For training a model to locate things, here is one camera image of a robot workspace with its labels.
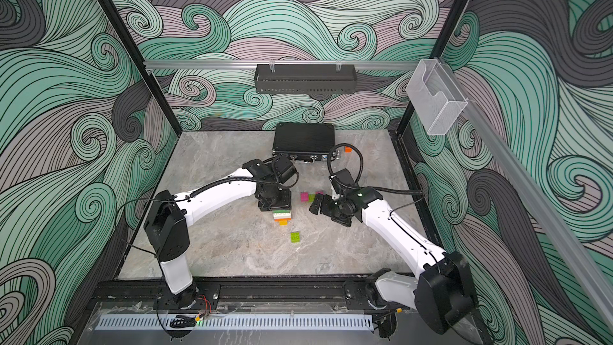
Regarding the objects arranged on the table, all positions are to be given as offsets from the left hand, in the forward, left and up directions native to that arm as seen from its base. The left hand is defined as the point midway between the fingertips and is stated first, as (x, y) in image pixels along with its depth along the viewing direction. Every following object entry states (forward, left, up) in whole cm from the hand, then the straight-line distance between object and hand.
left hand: (286, 206), depth 81 cm
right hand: (-3, -11, 0) cm, 12 cm away
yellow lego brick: (-1, +2, -12) cm, 12 cm away
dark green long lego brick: (-5, +1, +6) cm, 7 cm away
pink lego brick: (+9, -6, -9) cm, 15 cm away
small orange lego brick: (+37, -28, -12) cm, 47 cm away
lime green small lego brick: (-7, -3, -11) cm, 13 cm away
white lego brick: (-1, +2, -5) cm, 5 cm away
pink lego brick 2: (+12, -13, -11) cm, 21 cm away
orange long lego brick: (-1, +2, -9) cm, 9 cm away
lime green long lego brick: (+9, -10, -11) cm, 17 cm away
